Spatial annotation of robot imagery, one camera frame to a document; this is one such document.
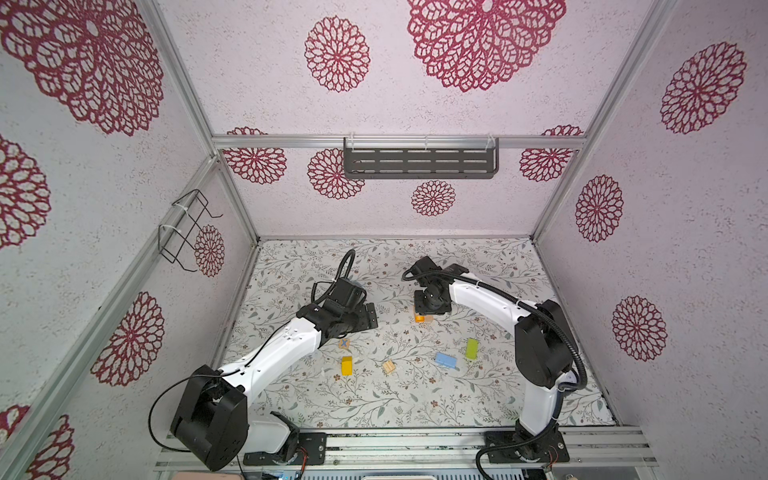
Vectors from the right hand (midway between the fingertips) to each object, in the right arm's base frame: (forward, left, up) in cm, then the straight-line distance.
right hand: (422, 305), depth 92 cm
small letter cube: (-17, +10, -7) cm, 21 cm away
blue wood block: (-14, -7, -9) cm, 18 cm away
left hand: (-8, +18, +3) cm, 20 cm away
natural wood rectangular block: (0, -3, -7) cm, 8 cm away
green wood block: (-9, -16, -9) cm, 20 cm away
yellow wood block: (-17, +22, -7) cm, 29 cm away
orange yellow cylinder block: (0, 0, -8) cm, 8 cm away
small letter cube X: (-10, +24, -7) cm, 27 cm away
